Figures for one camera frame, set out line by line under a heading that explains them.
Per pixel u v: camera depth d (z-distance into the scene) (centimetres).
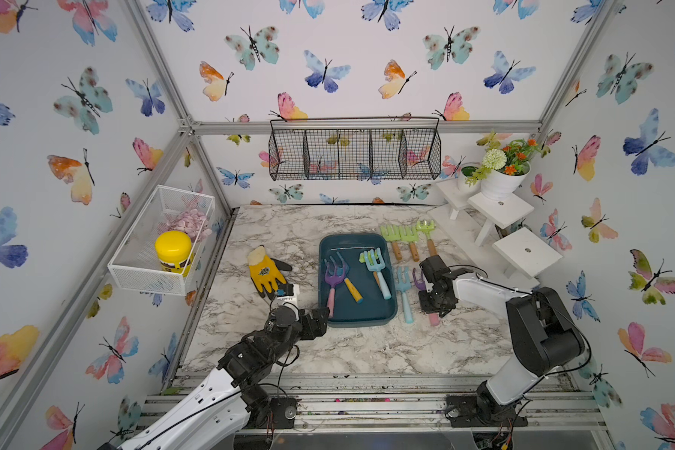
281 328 56
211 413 49
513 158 83
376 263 101
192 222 69
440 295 71
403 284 99
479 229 103
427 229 114
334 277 99
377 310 91
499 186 88
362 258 104
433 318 90
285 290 68
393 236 111
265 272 100
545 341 47
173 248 64
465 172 104
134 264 64
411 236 112
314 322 68
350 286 96
